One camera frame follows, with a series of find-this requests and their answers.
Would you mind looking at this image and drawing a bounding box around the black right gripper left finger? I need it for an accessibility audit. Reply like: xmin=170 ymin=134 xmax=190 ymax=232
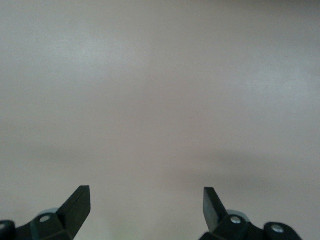
xmin=0 ymin=185 xmax=91 ymax=240

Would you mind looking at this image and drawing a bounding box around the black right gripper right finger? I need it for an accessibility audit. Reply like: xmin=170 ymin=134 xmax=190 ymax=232
xmin=199 ymin=187 xmax=301 ymax=240

